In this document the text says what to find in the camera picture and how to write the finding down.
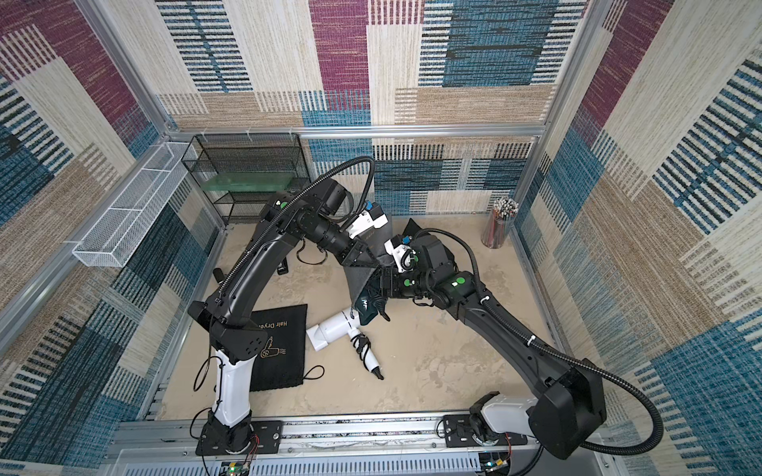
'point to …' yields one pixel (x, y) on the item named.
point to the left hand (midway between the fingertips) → (377, 263)
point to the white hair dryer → (320, 334)
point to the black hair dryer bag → (412, 228)
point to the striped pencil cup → (497, 227)
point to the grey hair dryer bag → (356, 278)
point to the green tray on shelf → (248, 181)
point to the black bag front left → (282, 362)
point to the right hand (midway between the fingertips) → (376, 288)
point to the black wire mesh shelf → (247, 153)
